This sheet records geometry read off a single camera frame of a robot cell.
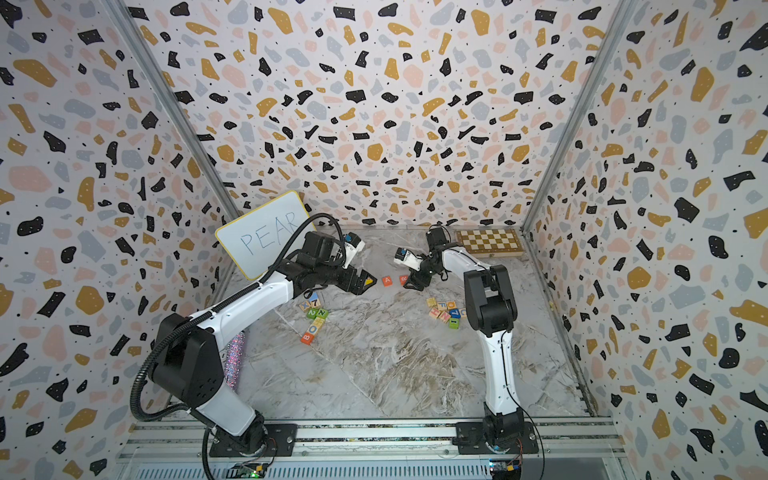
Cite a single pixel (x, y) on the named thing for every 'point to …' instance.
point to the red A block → (387, 281)
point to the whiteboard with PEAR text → (254, 240)
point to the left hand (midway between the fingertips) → (368, 273)
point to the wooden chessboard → (482, 243)
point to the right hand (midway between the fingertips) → (412, 274)
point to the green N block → (321, 313)
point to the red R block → (403, 280)
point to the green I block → (454, 323)
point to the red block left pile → (307, 338)
